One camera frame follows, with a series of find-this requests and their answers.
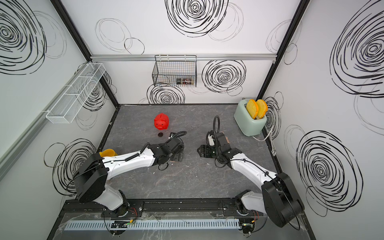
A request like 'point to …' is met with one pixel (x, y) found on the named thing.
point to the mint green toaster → (249, 126)
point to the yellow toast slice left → (252, 108)
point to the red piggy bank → (161, 121)
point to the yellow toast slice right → (262, 108)
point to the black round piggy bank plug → (160, 134)
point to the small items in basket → (186, 81)
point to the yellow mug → (107, 153)
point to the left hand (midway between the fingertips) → (175, 152)
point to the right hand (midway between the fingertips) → (202, 150)
